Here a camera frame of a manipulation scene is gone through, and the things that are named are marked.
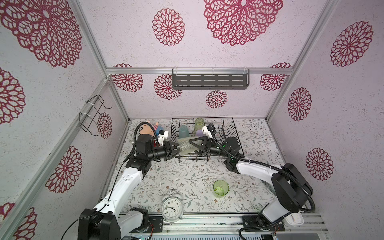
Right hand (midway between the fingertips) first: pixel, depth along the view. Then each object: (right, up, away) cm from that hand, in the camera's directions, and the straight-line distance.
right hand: (190, 144), depth 68 cm
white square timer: (+51, -37, +5) cm, 63 cm away
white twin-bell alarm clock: (-9, -33, +8) cm, 35 cm away
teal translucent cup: (-5, +5, +34) cm, 35 cm away
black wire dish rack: (+22, +9, +41) cm, 48 cm away
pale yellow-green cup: (-1, -2, -2) cm, 3 cm away
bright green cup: (+17, -27, +17) cm, 37 cm away
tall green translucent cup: (+6, +11, +29) cm, 32 cm away
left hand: (-3, -3, +4) cm, 6 cm away
